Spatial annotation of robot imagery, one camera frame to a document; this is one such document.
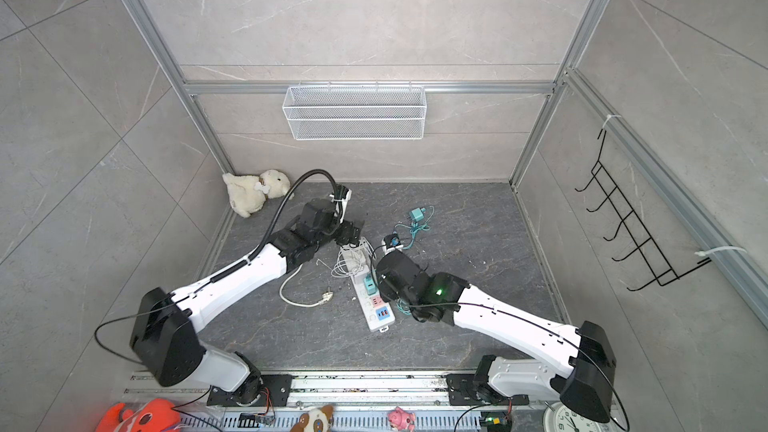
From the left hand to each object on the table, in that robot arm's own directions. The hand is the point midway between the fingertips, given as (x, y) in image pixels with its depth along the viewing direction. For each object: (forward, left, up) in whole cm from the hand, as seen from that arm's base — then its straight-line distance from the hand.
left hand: (351, 210), depth 82 cm
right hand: (-17, -9, -5) cm, 20 cm away
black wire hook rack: (-23, -65, +10) cm, 69 cm away
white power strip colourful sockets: (-22, -7, -20) cm, 30 cm away
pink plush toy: (-47, -12, -19) cm, 52 cm away
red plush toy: (-44, +43, -18) cm, 64 cm away
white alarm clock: (-49, -49, -18) cm, 71 cm away
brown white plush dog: (-47, +8, -19) cm, 51 cm away
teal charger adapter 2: (+14, -22, -20) cm, 32 cm away
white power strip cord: (-16, +8, -21) cm, 28 cm away
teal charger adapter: (-16, -5, -15) cm, 22 cm away
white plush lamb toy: (+21, +39, -15) cm, 47 cm away
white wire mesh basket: (+38, 0, +7) cm, 38 cm away
